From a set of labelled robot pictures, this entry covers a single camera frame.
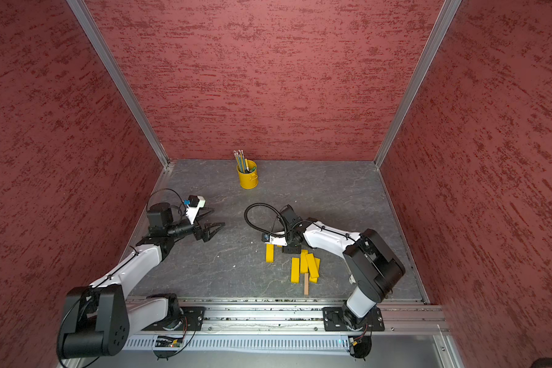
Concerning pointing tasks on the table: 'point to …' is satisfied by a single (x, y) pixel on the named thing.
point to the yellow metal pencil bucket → (249, 180)
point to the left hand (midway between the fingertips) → (217, 220)
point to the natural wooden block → (306, 284)
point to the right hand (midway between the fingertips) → (289, 242)
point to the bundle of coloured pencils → (242, 162)
